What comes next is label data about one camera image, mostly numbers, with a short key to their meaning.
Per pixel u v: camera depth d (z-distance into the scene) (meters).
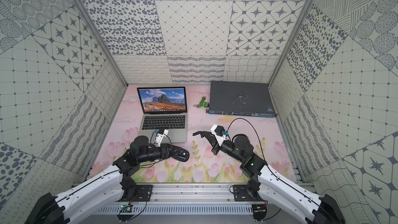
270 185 0.51
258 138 0.62
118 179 0.56
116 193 0.59
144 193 0.73
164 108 1.01
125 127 0.99
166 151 0.68
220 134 0.58
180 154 0.73
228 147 0.62
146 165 0.60
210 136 0.67
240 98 1.07
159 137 0.73
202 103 1.07
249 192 0.66
